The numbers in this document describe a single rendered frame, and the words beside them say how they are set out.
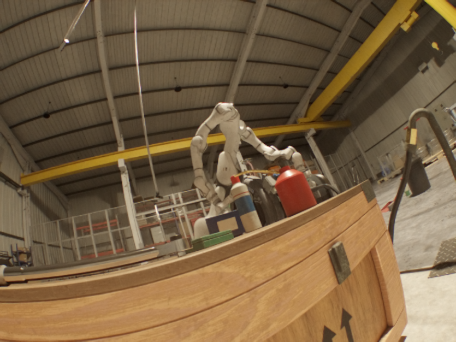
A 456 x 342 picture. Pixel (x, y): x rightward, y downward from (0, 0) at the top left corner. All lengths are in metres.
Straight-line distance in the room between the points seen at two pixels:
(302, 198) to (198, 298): 0.32
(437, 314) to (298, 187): 0.59
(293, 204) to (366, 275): 0.22
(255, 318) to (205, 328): 0.06
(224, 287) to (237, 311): 0.03
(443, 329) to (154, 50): 9.25
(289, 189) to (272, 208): 1.16
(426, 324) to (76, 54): 9.50
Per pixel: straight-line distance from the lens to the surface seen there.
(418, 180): 2.57
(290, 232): 0.27
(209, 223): 0.86
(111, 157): 10.17
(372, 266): 0.47
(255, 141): 1.75
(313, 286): 0.29
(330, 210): 0.34
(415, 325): 0.72
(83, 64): 9.22
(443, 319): 0.71
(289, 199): 0.45
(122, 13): 8.33
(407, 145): 0.87
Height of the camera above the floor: 0.47
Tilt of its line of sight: 18 degrees up
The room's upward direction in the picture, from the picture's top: 21 degrees counter-clockwise
